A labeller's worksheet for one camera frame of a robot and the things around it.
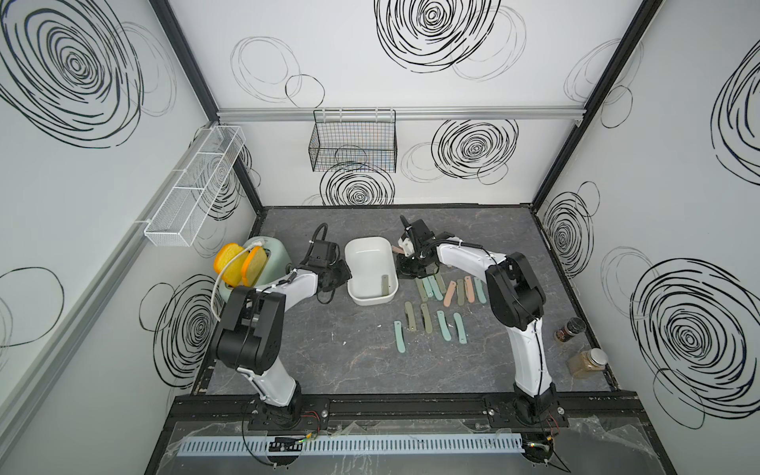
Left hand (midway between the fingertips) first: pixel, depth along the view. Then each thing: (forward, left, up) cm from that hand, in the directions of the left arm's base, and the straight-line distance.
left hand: (348, 274), depth 96 cm
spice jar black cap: (-18, -63, +6) cm, 66 cm away
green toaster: (-4, +19, +11) cm, 23 cm away
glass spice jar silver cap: (-27, -64, +5) cm, 70 cm away
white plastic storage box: (+8, -6, -2) cm, 11 cm away
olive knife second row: (-3, -37, -4) cm, 37 cm away
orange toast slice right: (-9, +23, +17) cm, 30 cm away
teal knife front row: (-21, -17, -4) cm, 28 cm away
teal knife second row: (-3, -29, -3) cm, 29 cm away
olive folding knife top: (0, -31, -4) cm, 31 cm away
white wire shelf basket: (+1, +39, +29) cm, 49 cm away
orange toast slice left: (-10, +30, +13) cm, 34 cm away
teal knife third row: (-15, -35, -4) cm, 39 cm away
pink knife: (-4, -33, -3) cm, 34 cm away
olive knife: (-13, -25, -3) cm, 29 cm away
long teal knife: (-15, -31, -4) cm, 34 cm away
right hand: (0, -15, 0) cm, 15 cm away
